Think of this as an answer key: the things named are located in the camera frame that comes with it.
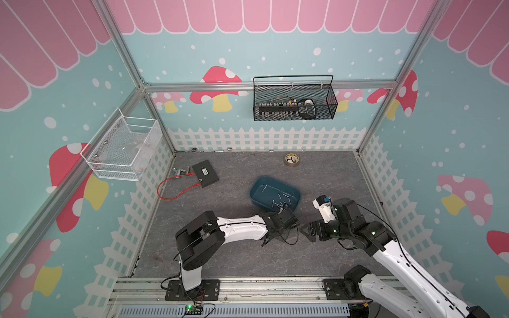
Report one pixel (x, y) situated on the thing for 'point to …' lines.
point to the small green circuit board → (193, 309)
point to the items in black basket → (285, 108)
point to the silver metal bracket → (180, 172)
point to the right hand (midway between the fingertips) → (310, 226)
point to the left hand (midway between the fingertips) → (280, 231)
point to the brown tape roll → (291, 159)
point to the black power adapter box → (205, 173)
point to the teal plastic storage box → (272, 193)
